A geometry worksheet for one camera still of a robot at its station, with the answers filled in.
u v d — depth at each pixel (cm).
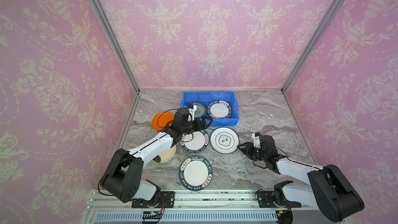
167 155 88
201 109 106
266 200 73
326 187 44
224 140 94
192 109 79
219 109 110
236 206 73
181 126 67
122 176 43
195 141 92
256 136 85
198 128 74
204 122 74
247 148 79
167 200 75
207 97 113
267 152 70
